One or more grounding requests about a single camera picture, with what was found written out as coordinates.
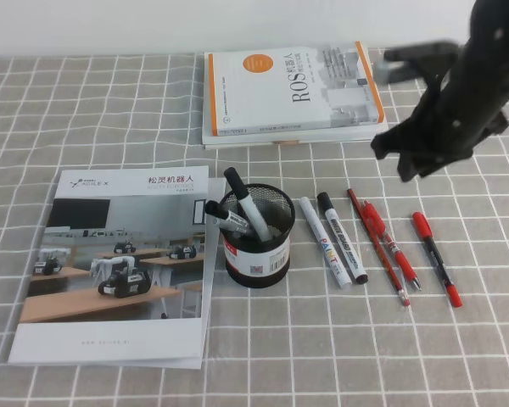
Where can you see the red pencil with eraser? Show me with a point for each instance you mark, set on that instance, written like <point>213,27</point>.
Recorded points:
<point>400,291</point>

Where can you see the AgileX robot brochure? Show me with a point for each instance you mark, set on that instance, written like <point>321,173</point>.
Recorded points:
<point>124,272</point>

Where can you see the black white board marker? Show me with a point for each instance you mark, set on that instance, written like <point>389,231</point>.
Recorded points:
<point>350,255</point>

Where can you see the black grey marker in holder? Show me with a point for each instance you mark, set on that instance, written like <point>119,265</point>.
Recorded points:
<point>226,219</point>

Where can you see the white orange ROS book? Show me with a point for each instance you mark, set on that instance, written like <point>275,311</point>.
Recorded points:
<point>326,90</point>

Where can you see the red black marker pen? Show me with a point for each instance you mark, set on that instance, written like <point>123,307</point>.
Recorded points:
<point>425,233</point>

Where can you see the black mesh pen holder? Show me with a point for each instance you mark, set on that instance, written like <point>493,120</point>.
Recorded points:
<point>255,264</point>

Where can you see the red gel pen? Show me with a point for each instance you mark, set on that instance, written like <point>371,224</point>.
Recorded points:
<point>377,224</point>

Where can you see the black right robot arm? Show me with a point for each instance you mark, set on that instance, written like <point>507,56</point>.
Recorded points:
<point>467,88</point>

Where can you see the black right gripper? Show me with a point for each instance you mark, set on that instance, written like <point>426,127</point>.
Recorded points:
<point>432,137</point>

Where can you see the grey checked tablecloth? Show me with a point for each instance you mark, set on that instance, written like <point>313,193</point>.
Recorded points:
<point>303,342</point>

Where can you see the white paint marker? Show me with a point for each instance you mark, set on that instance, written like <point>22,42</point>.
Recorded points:
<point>331,256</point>

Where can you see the bottom white book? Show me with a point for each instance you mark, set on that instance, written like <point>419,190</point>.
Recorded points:
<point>259,144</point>

